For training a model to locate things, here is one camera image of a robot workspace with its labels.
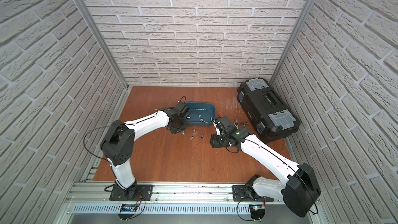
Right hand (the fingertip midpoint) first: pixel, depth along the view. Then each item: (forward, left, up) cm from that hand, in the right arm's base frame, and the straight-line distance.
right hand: (215, 141), depth 80 cm
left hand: (+13, +16, -5) cm, 21 cm away
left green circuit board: (-27, +44, -12) cm, 53 cm away
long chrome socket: (+9, +18, -5) cm, 21 cm away
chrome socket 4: (+19, +7, -8) cm, 21 cm away
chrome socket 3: (+7, +14, -10) cm, 18 cm away
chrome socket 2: (+9, +7, -10) cm, 15 cm away
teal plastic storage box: (+23, +7, -8) cm, 26 cm away
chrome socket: (+12, +12, -9) cm, 19 cm away
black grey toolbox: (+8, -32, +7) cm, 33 cm away
